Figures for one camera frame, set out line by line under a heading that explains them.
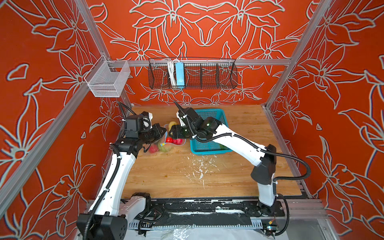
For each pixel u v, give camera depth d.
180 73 0.90
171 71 0.89
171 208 0.74
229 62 0.92
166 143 0.79
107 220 0.36
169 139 0.82
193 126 0.56
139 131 0.55
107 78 0.93
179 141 0.83
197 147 0.95
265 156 0.46
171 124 0.73
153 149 0.89
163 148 0.88
